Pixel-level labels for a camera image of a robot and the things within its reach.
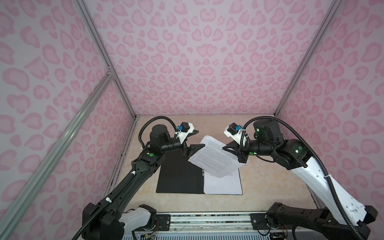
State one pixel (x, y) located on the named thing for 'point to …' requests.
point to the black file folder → (178, 175)
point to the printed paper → (230, 184)
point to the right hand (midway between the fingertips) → (225, 146)
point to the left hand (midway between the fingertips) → (200, 136)
